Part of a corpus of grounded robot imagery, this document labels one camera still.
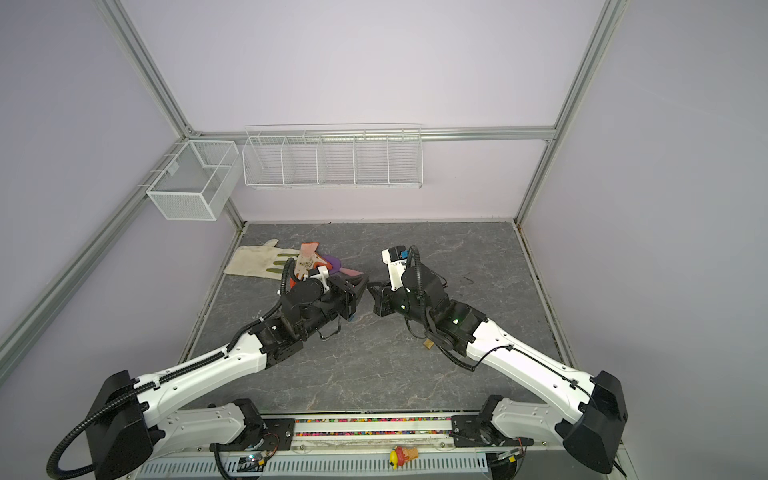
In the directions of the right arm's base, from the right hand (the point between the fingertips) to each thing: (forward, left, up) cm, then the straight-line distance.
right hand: (367, 288), depth 69 cm
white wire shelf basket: (+49, +14, +4) cm, 51 cm away
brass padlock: (-2, -16, -27) cm, 32 cm away
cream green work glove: (+28, +42, -26) cm, 57 cm away
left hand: (+2, -1, 0) cm, 3 cm away
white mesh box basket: (+42, +60, -1) cm, 73 cm away
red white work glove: (+28, +26, -26) cm, 47 cm away
